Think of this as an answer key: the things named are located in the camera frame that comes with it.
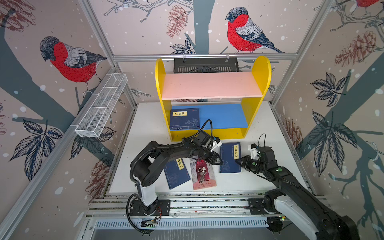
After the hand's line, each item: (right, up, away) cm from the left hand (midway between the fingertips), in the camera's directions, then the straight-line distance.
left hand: (219, 162), depth 82 cm
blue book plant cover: (-20, +24, +9) cm, 33 cm away
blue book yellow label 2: (+7, +4, +7) cm, 11 cm away
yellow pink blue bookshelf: (+11, +37, +42) cm, 57 cm away
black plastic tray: (-7, +61, +17) cm, 64 cm away
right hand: (+9, 0, 0) cm, 9 cm away
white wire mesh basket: (-63, +24, -11) cm, 68 cm away
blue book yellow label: (-25, -8, +4) cm, 26 cm away
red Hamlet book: (-9, -7, +2) cm, 12 cm away
